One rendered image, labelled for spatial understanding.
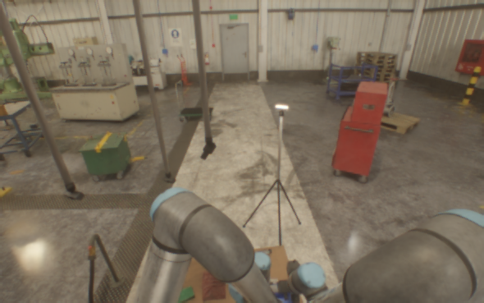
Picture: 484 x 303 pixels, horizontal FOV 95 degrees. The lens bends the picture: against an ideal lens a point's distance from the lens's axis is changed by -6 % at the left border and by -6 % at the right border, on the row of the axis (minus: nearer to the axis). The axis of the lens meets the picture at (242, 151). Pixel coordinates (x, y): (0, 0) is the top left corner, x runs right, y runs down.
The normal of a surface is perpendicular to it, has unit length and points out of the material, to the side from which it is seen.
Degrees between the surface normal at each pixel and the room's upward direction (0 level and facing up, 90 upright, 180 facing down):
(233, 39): 90
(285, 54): 90
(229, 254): 58
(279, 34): 90
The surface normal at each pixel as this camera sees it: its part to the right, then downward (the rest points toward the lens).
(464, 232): 0.00, -0.85
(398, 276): -0.63, -0.47
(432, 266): -0.33, -0.54
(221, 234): 0.39, -0.46
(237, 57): 0.01, 0.46
